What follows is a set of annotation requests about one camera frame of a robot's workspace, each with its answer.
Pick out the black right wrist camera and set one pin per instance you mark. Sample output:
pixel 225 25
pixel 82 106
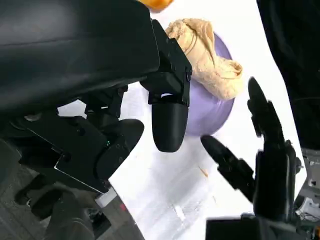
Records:
pixel 235 230

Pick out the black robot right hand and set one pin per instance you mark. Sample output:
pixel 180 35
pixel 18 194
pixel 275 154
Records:
pixel 272 175

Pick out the beige towel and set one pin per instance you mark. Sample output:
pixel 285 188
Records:
pixel 212 67

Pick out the lilac plate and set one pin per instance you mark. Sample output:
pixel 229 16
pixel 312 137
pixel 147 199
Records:
pixel 205 115

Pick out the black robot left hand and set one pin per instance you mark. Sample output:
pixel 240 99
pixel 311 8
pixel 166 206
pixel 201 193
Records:
pixel 75 50

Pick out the grey workshop equipment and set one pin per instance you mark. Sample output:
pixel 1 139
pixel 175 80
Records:
pixel 311 185

